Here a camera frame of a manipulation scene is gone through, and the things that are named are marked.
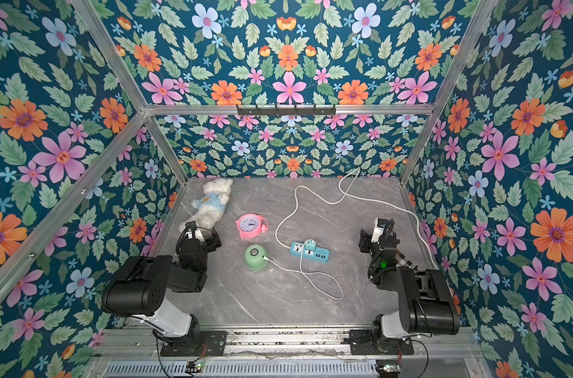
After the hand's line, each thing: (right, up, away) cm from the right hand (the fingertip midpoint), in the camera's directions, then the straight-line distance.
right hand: (376, 229), depth 92 cm
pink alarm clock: (-52, +1, +9) cm, 52 cm away
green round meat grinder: (-47, -9, -10) cm, 48 cm away
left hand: (-69, 0, 0) cm, 69 cm away
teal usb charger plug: (-27, -6, -3) cm, 27 cm away
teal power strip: (-23, -10, -1) cm, 25 cm away
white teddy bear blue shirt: (-69, +10, +9) cm, 70 cm away
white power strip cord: (-9, +16, +22) cm, 29 cm away
